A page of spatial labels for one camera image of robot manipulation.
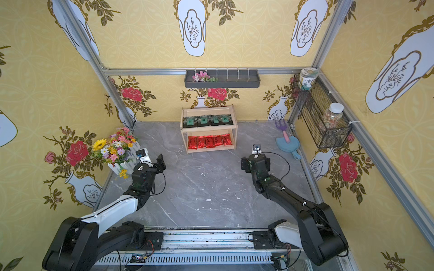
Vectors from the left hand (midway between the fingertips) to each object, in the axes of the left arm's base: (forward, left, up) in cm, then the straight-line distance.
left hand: (148, 157), depth 86 cm
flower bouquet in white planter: (+3, +15, +2) cm, 15 cm away
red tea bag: (+17, -20, -10) cm, 28 cm away
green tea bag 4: (+18, -40, +8) cm, 45 cm away
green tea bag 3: (+18, -34, +8) cm, 40 cm away
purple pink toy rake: (+30, -82, -13) cm, 89 cm away
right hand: (0, -57, -2) cm, 57 cm away
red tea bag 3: (+17, -31, -10) cm, 37 cm away
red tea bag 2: (+17, -25, -10) cm, 32 cm away
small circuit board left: (-41, 0, -17) cm, 44 cm away
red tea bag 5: (+18, -41, -9) cm, 46 cm away
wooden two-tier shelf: (+13, -31, +7) cm, 34 cm away
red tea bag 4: (+18, -36, -10) cm, 41 cm away
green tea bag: (+17, -21, +7) cm, 28 cm away
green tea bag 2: (+18, -28, +8) cm, 34 cm away
